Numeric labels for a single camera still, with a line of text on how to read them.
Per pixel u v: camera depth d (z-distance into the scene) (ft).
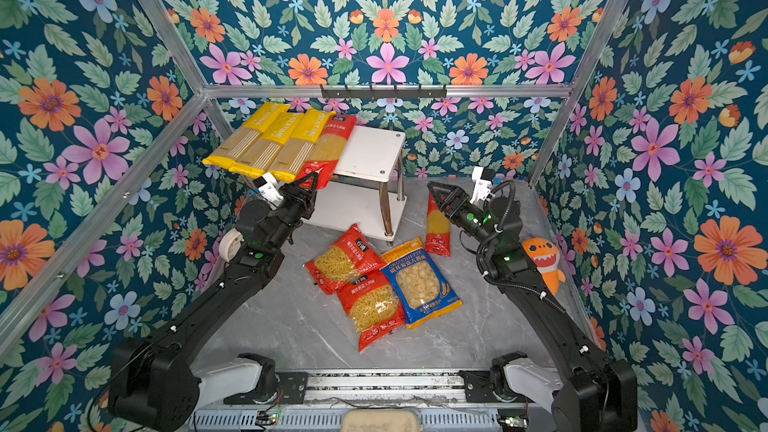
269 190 2.25
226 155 2.49
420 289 2.83
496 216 1.72
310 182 2.31
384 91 3.05
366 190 3.55
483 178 2.09
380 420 2.16
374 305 2.73
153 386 1.28
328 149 2.51
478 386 2.41
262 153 2.51
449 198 2.02
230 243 2.90
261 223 1.82
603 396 1.20
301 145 2.57
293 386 2.42
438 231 3.32
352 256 2.98
